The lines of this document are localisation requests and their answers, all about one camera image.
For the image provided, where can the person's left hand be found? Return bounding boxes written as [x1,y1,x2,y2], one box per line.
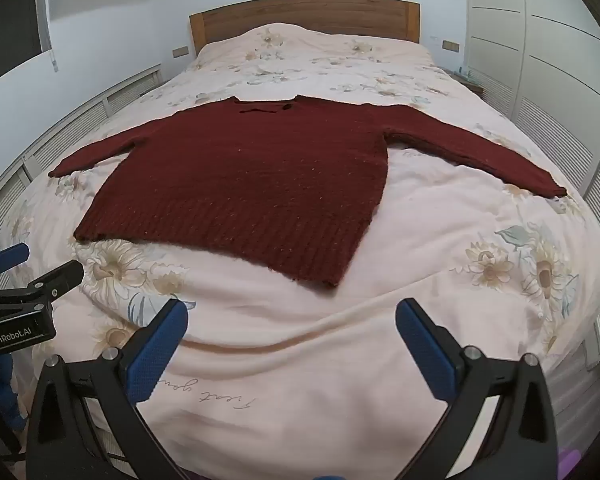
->
[0,352,30,432]

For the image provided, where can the wooden nightstand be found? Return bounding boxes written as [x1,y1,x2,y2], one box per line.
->
[450,71,486,97]

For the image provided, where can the pink floral duvet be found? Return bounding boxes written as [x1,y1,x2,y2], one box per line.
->
[0,22,600,480]

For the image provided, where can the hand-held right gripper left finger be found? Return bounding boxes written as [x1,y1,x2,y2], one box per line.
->
[26,297,191,480]

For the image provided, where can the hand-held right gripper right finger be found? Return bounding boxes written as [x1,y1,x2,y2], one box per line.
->
[395,297,561,480]

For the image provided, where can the white wardrobe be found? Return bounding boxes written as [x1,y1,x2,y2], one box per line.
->
[464,0,600,201]

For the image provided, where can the dark window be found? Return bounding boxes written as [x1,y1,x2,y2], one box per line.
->
[0,0,58,92]

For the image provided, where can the dark red knitted sweater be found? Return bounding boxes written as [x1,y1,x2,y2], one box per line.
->
[48,94,568,289]

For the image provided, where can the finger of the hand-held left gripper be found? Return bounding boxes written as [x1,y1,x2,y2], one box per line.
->
[0,242,31,281]
[0,259,85,313]

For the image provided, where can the wooden headboard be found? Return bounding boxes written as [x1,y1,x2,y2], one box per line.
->
[189,0,421,58]

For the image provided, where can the white louvered panel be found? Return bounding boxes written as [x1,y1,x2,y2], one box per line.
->
[467,67,600,371]
[0,64,164,266]

